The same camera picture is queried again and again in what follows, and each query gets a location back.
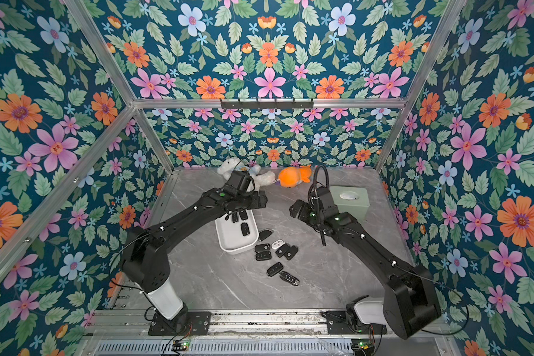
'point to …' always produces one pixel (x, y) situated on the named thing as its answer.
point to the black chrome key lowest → (289, 278)
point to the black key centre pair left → (282, 250)
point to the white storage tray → (230, 236)
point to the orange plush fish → (289, 176)
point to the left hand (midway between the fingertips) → (260, 198)
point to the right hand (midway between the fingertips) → (296, 211)
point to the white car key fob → (278, 243)
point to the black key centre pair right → (291, 253)
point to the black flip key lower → (274, 269)
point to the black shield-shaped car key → (264, 234)
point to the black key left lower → (263, 256)
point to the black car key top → (242, 214)
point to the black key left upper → (262, 247)
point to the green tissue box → (353, 200)
